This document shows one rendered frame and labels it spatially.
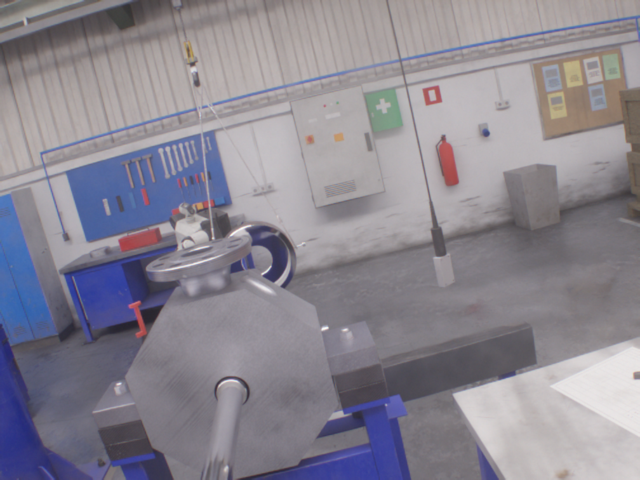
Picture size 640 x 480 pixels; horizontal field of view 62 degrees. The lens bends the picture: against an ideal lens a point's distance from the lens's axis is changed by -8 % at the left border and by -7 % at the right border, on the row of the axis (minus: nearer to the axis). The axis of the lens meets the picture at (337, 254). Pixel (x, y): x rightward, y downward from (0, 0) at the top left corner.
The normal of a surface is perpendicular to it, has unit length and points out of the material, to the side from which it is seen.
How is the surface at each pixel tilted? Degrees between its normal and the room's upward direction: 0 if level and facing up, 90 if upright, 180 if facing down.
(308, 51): 90
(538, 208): 93
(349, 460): 90
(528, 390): 0
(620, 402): 0
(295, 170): 90
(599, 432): 0
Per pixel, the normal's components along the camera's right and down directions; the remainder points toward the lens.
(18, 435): 0.82, -0.06
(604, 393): -0.22, -0.95
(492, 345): 0.09, 0.21
